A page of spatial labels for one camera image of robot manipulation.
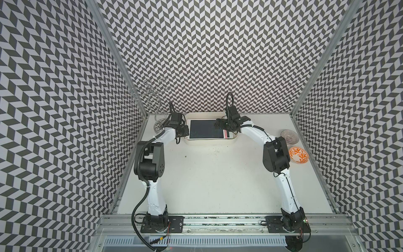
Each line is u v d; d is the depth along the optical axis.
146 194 0.57
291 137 1.01
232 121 0.80
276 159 0.60
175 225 0.73
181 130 0.90
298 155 0.94
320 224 0.76
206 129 1.05
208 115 1.08
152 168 0.53
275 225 0.72
